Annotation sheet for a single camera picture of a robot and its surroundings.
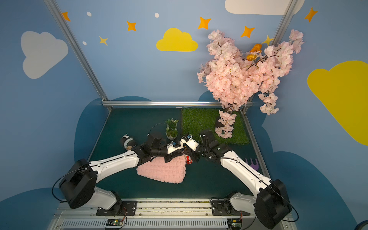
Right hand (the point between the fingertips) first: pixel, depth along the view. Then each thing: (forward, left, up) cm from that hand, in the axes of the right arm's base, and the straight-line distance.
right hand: (187, 149), depth 80 cm
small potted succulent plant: (+20, +13, -11) cm, 26 cm away
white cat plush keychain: (-3, -1, -7) cm, 8 cm away
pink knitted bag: (-8, +17, -9) cm, 21 cm away
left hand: (+1, +3, 0) cm, 3 cm away
